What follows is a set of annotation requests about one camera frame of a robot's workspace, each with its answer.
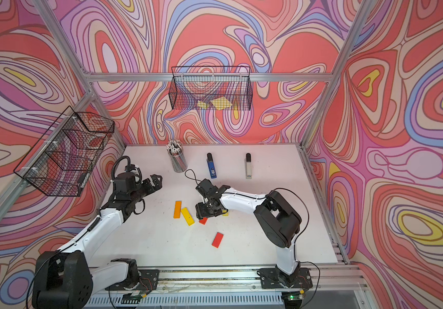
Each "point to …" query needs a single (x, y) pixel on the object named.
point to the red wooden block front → (217, 240)
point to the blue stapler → (212, 165)
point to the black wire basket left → (58, 163)
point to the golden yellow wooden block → (187, 216)
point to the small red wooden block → (203, 221)
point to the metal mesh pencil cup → (176, 154)
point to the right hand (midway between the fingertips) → (204, 219)
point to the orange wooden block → (177, 210)
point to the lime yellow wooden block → (226, 214)
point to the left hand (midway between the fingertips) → (156, 180)
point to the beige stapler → (248, 166)
